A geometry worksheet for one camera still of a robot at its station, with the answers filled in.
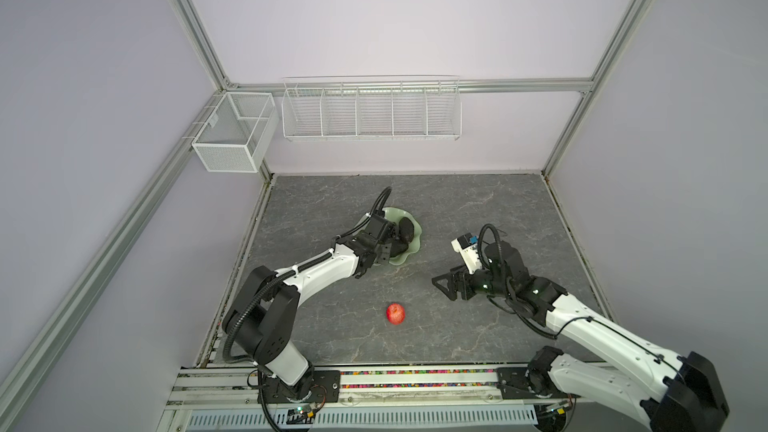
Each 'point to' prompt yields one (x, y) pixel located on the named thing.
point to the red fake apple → (395, 313)
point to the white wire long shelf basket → (372, 108)
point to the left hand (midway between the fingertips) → (379, 249)
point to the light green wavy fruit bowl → (394, 215)
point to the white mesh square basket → (239, 134)
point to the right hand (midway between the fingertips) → (443, 278)
